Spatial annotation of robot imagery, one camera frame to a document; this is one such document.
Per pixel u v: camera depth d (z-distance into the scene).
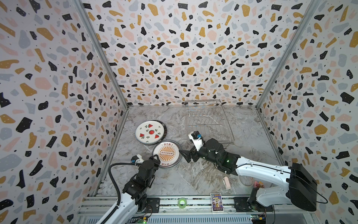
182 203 0.76
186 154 0.64
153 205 0.74
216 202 0.74
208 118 1.17
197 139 0.63
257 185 0.78
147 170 0.62
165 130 1.02
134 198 0.56
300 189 0.41
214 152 0.55
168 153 0.90
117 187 0.56
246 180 0.83
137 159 0.74
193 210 0.73
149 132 1.00
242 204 0.74
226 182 0.80
